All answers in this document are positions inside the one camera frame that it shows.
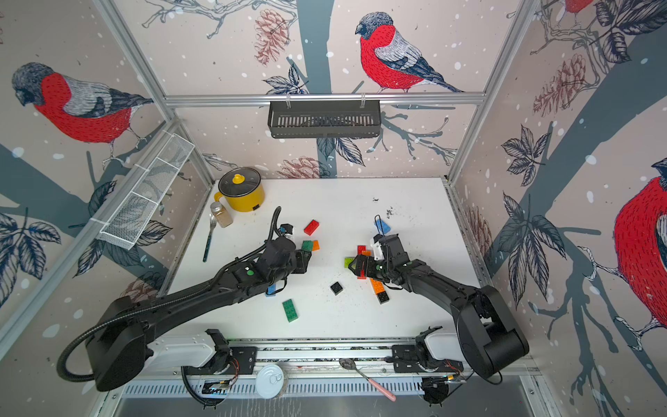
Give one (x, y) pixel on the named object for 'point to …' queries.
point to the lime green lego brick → (347, 261)
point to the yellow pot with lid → (242, 189)
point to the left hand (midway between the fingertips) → (313, 250)
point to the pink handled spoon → (349, 364)
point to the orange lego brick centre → (315, 245)
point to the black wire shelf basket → (321, 119)
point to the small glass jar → (223, 218)
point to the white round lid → (269, 380)
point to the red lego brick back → (311, 228)
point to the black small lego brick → (336, 287)
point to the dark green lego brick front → (290, 310)
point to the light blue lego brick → (382, 226)
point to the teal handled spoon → (213, 222)
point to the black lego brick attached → (383, 297)
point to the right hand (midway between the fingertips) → (359, 265)
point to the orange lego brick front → (378, 286)
